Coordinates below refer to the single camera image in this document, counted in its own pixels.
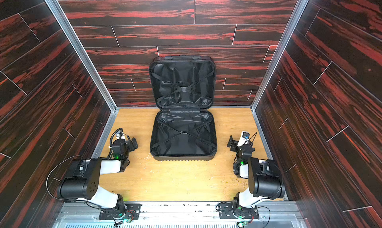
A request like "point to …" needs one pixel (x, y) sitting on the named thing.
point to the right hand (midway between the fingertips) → (242, 137)
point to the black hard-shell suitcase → (182, 93)
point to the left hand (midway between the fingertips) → (128, 139)
